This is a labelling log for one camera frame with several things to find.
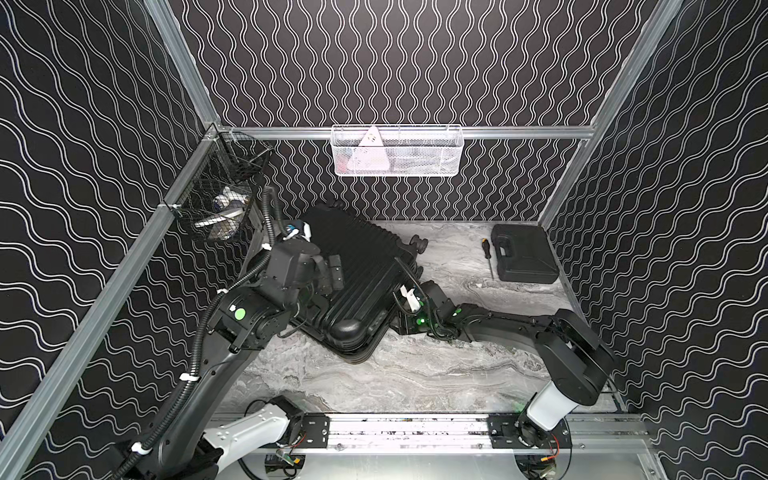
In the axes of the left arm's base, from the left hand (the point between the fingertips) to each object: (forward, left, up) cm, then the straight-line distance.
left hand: (319, 256), depth 64 cm
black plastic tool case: (+29, -60, -28) cm, 73 cm away
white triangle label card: (+41, -7, -1) cm, 42 cm away
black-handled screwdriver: (+33, -50, -35) cm, 69 cm away
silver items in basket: (+24, +33, -9) cm, 42 cm away
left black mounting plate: (-26, +1, -36) cm, 45 cm away
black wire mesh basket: (+23, +36, -5) cm, 43 cm away
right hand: (+1, -17, -31) cm, 35 cm away
